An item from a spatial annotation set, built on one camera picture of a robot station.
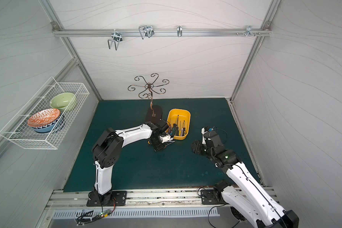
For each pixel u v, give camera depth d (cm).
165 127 79
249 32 77
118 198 74
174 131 99
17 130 56
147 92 88
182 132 99
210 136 56
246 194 45
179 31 78
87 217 70
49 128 57
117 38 78
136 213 70
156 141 79
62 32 78
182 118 107
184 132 98
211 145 55
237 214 68
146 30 77
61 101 73
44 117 63
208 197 73
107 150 51
